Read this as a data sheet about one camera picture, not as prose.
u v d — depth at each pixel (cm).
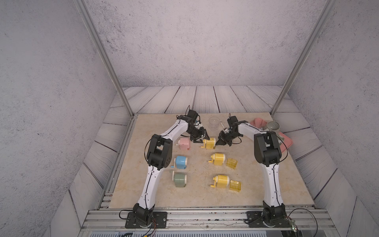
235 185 85
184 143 94
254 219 72
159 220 73
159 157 62
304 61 89
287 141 103
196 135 89
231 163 93
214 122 111
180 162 87
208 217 74
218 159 88
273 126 108
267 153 61
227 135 93
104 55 87
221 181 79
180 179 79
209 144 96
